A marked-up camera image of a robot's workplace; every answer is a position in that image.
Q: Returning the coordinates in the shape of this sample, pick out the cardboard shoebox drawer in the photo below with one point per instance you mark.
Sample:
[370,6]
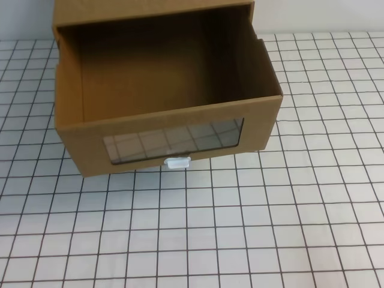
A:
[168,89]

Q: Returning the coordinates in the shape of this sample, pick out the brown cardboard shoebox cabinet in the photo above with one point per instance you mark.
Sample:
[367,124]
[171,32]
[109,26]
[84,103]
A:
[72,13]

